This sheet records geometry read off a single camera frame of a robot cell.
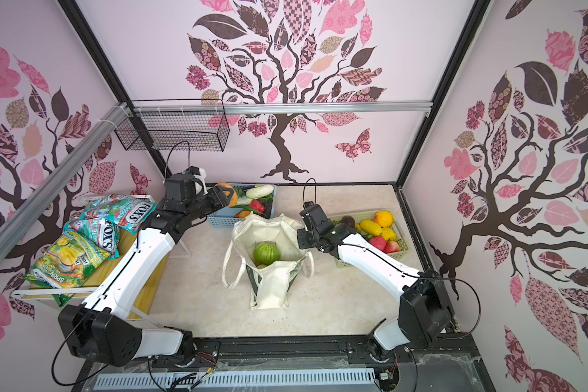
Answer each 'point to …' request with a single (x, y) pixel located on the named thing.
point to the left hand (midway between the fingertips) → (229, 196)
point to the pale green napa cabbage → (260, 190)
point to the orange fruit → (384, 218)
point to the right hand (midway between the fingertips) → (303, 232)
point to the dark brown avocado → (348, 220)
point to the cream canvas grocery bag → (269, 287)
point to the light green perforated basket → (358, 217)
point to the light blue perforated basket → (273, 193)
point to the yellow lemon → (388, 233)
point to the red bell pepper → (256, 205)
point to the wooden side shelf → (90, 284)
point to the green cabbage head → (265, 252)
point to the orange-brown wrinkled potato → (233, 198)
